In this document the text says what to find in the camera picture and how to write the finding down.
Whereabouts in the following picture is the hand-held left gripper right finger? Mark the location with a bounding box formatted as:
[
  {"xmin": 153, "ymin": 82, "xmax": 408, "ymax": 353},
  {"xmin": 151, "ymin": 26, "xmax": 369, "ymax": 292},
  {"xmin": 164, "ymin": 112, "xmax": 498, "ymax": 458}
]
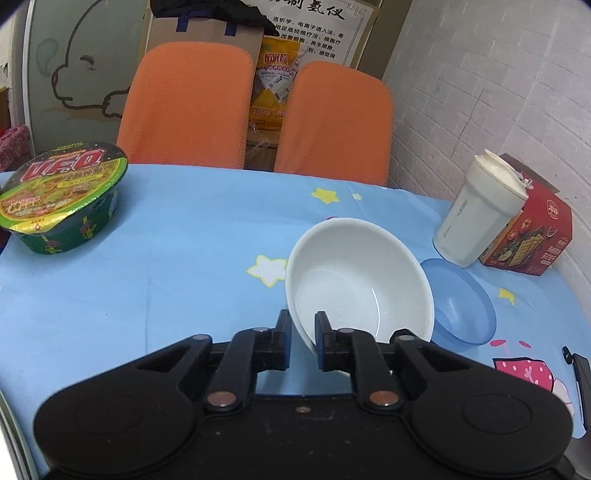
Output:
[{"xmin": 315, "ymin": 311, "xmax": 476, "ymax": 409}]

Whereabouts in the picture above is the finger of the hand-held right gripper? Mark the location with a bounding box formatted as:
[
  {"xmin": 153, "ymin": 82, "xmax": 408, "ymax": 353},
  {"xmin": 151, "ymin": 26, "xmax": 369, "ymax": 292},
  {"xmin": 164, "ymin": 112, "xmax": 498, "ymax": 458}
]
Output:
[{"xmin": 562, "ymin": 345, "xmax": 591, "ymax": 416}]

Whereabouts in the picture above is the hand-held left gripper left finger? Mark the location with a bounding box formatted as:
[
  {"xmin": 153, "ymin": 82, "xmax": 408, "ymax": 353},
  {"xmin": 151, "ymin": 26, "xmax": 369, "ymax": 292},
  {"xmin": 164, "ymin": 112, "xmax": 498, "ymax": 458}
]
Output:
[{"xmin": 139, "ymin": 310, "xmax": 293, "ymax": 412}]

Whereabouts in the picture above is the plain white ceramic bowl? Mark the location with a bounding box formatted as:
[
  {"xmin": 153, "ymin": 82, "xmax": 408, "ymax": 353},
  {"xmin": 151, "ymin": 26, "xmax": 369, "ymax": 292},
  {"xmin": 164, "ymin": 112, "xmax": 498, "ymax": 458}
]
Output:
[{"xmin": 285, "ymin": 218, "xmax": 435, "ymax": 377}]

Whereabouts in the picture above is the blue cartoon printed tablecloth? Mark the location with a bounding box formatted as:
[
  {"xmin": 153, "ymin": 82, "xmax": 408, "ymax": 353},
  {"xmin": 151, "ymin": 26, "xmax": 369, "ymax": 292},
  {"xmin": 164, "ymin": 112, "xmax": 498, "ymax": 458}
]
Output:
[{"xmin": 0, "ymin": 161, "xmax": 591, "ymax": 462}]

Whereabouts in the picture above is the blue translucent plastic bowl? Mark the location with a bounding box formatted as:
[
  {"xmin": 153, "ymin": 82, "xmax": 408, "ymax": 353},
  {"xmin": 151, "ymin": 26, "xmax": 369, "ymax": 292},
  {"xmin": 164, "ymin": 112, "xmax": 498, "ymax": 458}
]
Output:
[{"xmin": 419, "ymin": 257, "xmax": 498, "ymax": 347}]

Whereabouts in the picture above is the red cracker box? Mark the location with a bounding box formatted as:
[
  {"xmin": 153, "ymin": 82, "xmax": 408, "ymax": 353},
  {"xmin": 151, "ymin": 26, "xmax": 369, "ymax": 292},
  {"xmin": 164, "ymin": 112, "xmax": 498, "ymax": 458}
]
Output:
[{"xmin": 478, "ymin": 153, "xmax": 573, "ymax": 278}]

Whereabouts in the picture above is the white tumbler with lid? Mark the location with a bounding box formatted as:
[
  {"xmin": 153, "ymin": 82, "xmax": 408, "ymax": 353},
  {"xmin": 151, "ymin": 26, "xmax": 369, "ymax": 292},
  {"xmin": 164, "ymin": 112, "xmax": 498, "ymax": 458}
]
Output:
[{"xmin": 433, "ymin": 148, "xmax": 532, "ymax": 268}]

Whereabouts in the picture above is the orange chair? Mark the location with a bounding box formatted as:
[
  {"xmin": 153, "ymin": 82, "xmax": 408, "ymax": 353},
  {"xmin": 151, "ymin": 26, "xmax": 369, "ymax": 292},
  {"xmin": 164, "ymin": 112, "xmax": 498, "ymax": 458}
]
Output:
[
  {"xmin": 115, "ymin": 42, "xmax": 256, "ymax": 170},
  {"xmin": 274, "ymin": 61, "xmax": 394, "ymax": 188}
]

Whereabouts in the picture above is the yellow printed bag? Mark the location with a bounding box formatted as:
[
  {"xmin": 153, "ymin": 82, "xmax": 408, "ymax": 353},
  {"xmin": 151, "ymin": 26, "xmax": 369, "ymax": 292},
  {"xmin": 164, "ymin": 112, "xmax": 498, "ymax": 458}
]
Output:
[{"xmin": 247, "ymin": 36, "xmax": 308, "ymax": 139}]

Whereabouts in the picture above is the green instant noodle bowl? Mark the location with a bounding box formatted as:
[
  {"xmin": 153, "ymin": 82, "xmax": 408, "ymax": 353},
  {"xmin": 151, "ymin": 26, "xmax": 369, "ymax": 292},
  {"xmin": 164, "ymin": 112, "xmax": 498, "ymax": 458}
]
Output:
[{"xmin": 0, "ymin": 142, "xmax": 129, "ymax": 256}]

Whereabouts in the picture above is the brown cardboard box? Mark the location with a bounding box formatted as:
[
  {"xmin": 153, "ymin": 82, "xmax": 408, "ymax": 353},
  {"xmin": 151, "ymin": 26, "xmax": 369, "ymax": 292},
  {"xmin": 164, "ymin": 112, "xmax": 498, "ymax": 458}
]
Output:
[{"xmin": 147, "ymin": 11, "xmax": 283, "ymax": 171}]

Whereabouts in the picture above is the pink floral cloth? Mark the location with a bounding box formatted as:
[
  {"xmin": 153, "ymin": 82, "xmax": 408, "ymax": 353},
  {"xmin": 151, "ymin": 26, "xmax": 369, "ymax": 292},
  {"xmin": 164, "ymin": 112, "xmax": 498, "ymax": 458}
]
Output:
[{"xmin": 0, "ymin": 124, "xmax": 31, "ymax": 172}]

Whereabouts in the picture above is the white text wall poster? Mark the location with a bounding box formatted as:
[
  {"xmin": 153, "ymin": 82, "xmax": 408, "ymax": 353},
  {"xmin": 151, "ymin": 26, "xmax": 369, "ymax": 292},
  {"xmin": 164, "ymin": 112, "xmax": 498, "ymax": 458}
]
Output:
[{"xmin": 249, "ymin": 0, "xmax": 384, "ymax": 77}]

